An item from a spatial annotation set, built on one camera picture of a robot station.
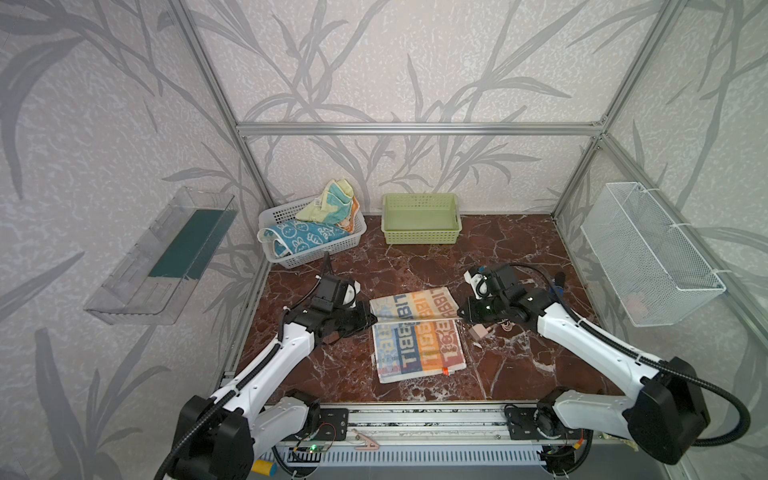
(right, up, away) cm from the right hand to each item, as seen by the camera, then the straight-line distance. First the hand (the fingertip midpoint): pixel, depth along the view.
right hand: (458, 302), depth 82 cm
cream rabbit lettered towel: (-11, -11, +7) cm, 17 cm away
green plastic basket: (-8, +26, +36) cm, 45 cm away
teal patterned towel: (-51, +19, +16) cm, 57 cm away
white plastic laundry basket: (-60, +28, +29) cm, 73 cm away
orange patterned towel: (-37, +24, +33) cm, 55 cm away
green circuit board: (-37, -33, -11) cm, 50 cm away
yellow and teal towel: (-41, +31, +29) cm, 59 cm away
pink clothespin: (-23, -32, -12) cm, 41 cm away
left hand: (-22, -2, -2) cm, 22 cm away
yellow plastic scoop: (-46, -34, -16) cm, 60 cm away
